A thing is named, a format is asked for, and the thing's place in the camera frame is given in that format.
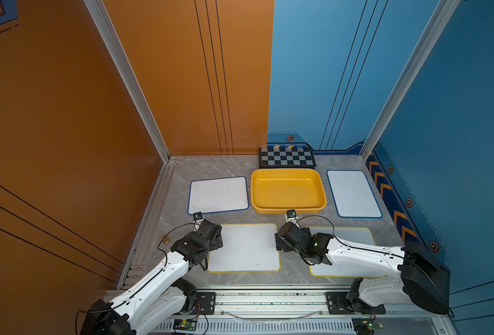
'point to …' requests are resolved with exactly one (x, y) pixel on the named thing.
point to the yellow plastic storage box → (275, 190)
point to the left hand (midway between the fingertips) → (210, 234)
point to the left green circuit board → (185, 324)
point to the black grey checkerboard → (286, 158)
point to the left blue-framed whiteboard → (216, 195)
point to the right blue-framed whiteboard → (352, 194)
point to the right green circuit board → (365, 326)
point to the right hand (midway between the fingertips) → (285, 236)
